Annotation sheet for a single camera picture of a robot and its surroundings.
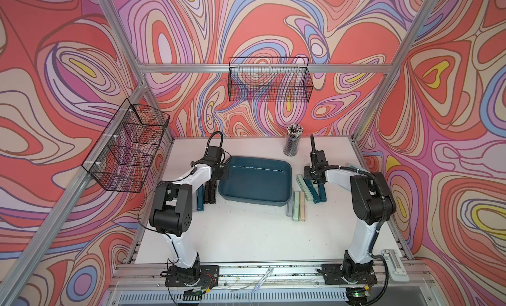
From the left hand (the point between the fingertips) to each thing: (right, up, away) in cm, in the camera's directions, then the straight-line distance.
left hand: (226, 174), depth 98 cm
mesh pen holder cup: (+35, +21, +1) cm, 41 cm away
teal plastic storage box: (+20, -4, +1) cm, 21 cm away
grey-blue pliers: (+31, -14, -9) cm, 35 cm away
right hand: (+45, -2, +5) cm, 45 cm away
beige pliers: (+36, -14, -9) cm, 40 cm away
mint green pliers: (+33, -18, -12) cm, 39 cm away
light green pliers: (+40, -7, -3) cm, 40 cm away
